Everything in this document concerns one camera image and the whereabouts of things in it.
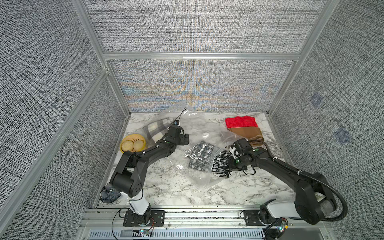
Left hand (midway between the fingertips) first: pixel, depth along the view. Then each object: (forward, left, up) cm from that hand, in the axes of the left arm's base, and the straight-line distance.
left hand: (182, 134), depth 94 cm
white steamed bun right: (-5, +28, -5) cm, 29 cm away
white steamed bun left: (-4, +35, -4) cm, 35 cm away
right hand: (-20, -26, -3) cm, 32 cm away
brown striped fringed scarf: (+1, -47, -5) cm, 47 cm away
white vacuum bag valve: (-1, -14, 0) cm, 14 cm away
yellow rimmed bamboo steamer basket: (+4, +34, -7) cm, 35 cm away
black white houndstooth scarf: (-15, -12, -4) cm, 19 cm away
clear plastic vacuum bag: (+16, -9, -10) cm, 21 cm away
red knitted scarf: (+17, -46, -9) cm, 50 cm away
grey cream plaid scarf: (+6, +17, -3) cm, 19 cm away
